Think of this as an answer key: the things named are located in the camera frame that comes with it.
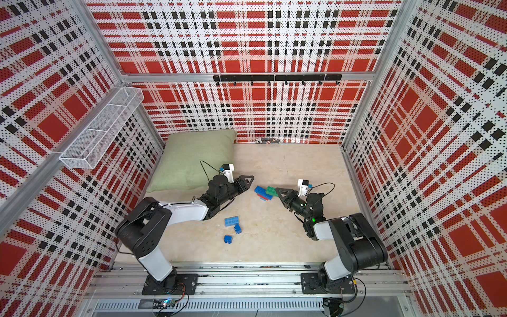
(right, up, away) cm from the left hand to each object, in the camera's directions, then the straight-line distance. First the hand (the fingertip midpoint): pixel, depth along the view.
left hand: (256, 178), depth 89 cm
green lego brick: (+7, -5, -4) cm, 10 cm away
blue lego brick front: (-12, -26, -5) cm, 29 cm away
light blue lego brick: (-11, -20, +1) cm, 23 cm away
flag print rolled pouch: (+6, +21, +34) cm, 41 cm away
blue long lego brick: (+3, -7, +4) cm, 9 cm away
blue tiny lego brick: (-8, -22, -3) cm, 24 cm away
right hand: (+10, -5, -4) cm, 12 cm away
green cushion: (-34, +8, +7) cm, 36 cm away
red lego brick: (+3, -10, +7) cm, 12 cm away
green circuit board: (-31, -43, -20) cm, 57 cm away
